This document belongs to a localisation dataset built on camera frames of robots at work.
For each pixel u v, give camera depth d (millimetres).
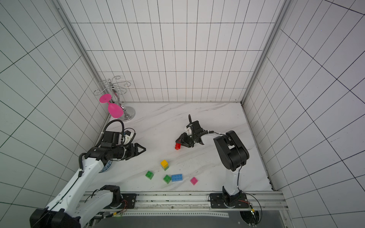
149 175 783
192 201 743
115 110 928
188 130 921
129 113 1102
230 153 506
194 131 788
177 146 894
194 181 782
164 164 792
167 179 776
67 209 392
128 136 729
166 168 829
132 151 673
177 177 804
